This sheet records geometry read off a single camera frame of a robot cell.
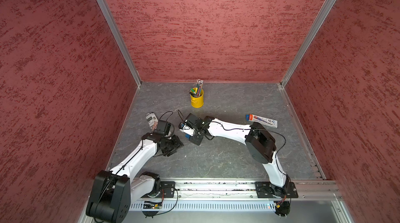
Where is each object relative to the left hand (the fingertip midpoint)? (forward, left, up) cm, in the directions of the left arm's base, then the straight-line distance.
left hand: (180, 150), depth 83 cm
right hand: (+7, -8, -2) cm, 11 cm away
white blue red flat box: (+20, -53, -2) cm, 57 cm away
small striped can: (+18, +20, +1) cm, 27 cm away
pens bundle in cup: (+36, -8, +8) cm, 38 cm away
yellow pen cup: (+31, -8, +3) cm, 32 cm away
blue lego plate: (+5, -4, +8) cm, 10 cm away
